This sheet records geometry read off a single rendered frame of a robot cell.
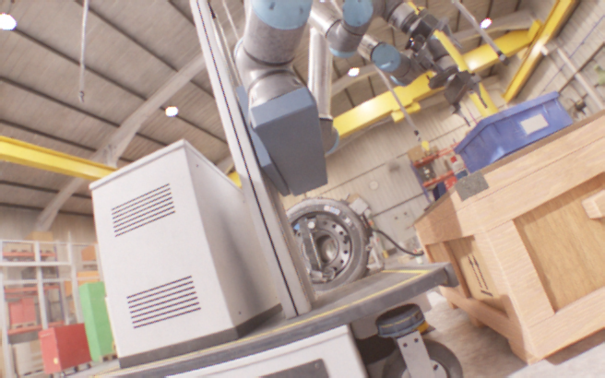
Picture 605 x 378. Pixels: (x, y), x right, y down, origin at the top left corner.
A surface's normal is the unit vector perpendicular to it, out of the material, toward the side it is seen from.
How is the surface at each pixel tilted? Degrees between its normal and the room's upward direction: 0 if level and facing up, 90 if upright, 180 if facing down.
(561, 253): 90
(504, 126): 90
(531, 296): 90
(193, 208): 90
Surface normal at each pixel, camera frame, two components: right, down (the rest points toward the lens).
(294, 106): -0.15, -0.29
